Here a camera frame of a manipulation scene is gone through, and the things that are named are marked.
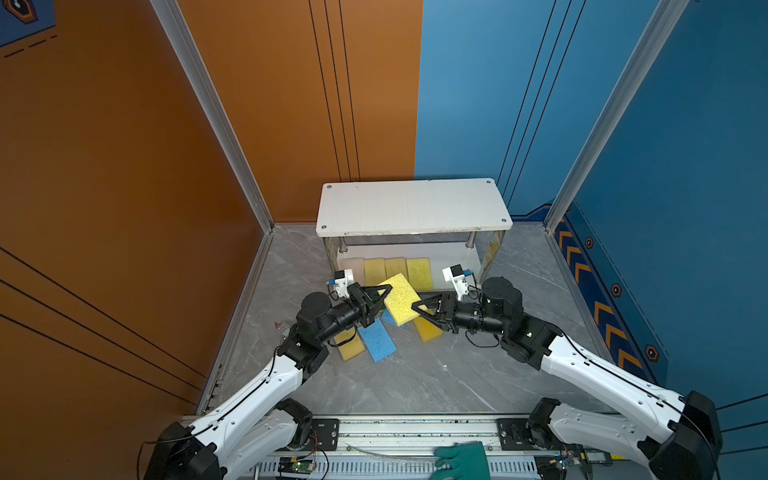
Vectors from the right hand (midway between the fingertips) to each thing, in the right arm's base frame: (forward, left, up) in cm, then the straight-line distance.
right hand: (411, 311), depth 65 cm
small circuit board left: (-25, +28, -28) cm, 47 cm away
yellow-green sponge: (+3, +2, 0) cm, 4 cm away
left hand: (+6, +4, +1) cm, 7 cm away
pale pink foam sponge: (+27, +16, -18) cm, 36 cm away
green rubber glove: (-24, -12, -27) cm, 38 cm away
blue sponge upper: (0, +5, -2) cm, 6 cm away
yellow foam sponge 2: (+3, +16, -26) cm, 31 cm away
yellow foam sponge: (+27, +4, -19) cm, 33 cm away
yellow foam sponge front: (+26, +11, -19) cm, 34 cm away
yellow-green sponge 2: (+25, -4, -20) cm, 32 cm away
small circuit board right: (-25, -33, -30) cm, 52 cm away
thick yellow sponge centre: (+7, -6, -25) cm, 26 cm away
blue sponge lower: (+5, +9, -26) cm, 28 cm away
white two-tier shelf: (+22, -12, +6) cm, 26 cm away
